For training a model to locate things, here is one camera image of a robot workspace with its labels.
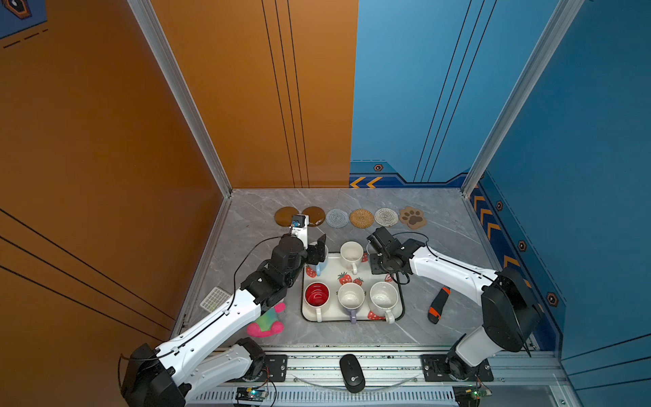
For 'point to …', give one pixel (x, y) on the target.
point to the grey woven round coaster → (337, 218)
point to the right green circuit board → (469, 395)
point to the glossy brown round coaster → (316, 215)
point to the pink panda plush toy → (268, 324)
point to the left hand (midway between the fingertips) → (314, 233)
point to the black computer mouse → (352, 372)
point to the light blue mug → (322, 265)
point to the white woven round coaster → (386, 217)
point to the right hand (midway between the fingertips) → (374, 265)
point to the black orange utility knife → (436, 307)
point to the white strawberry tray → (336, 275)
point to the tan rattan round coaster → (361, 218)
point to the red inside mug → (317, 295)
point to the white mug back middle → (351, 255)
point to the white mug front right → (384, 295)
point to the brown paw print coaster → (414, 218)
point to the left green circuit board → (253, 393)
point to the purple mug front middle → (351, 296)
